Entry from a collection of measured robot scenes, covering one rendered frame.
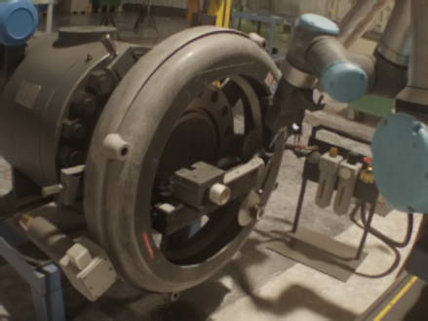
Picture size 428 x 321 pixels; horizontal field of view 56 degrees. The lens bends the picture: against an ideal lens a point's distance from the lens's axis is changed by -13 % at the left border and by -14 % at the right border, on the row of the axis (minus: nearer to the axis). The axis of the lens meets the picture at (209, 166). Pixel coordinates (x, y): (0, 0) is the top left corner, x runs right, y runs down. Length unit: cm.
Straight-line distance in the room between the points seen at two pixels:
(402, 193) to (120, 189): 57
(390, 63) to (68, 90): 84
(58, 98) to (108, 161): 39
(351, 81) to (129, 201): 52
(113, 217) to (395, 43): 70
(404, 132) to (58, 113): 92
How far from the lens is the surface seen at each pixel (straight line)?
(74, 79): 127
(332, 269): 198
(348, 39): 149
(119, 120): 93
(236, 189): 125
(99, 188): 95
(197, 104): 124
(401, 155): 64
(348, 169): 185
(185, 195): 105
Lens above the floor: 107
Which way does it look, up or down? 22 degrees down
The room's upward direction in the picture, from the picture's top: 6 degrees clockwise
